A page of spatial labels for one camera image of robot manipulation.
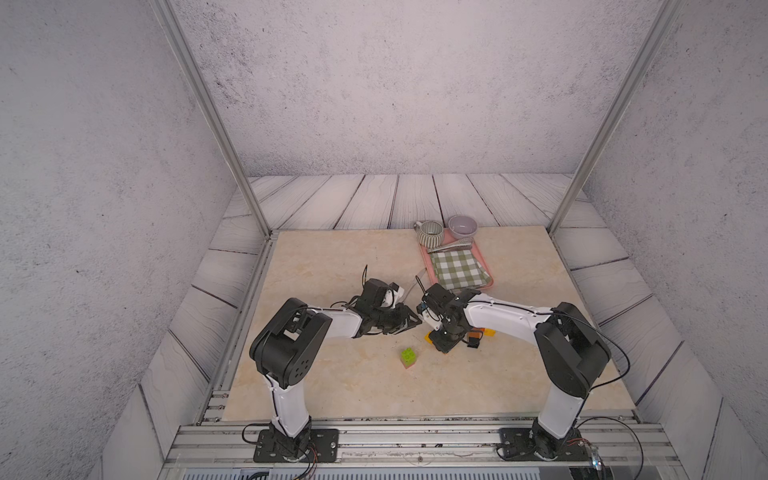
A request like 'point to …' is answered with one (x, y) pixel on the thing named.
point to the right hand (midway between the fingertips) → (443, 343)
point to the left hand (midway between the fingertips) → (424, 324)
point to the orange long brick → (477, 334)
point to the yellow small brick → (427, 337)
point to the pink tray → (449, 239)
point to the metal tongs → (455, 245)
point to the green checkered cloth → (459, 269)
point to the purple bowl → (462, 226)
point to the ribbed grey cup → (430, 233)
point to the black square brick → (473, 342)
